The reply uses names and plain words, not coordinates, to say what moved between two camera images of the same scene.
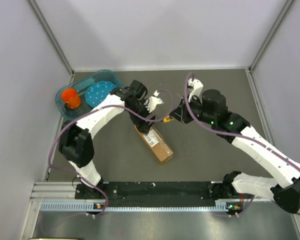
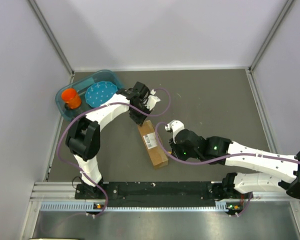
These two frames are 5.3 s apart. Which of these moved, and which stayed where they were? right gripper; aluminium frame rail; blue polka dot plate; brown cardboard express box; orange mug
Moved: brown cardboard express box; right gripper
Stayed: orange mug; blue polka dot plate; aluminium frame rail
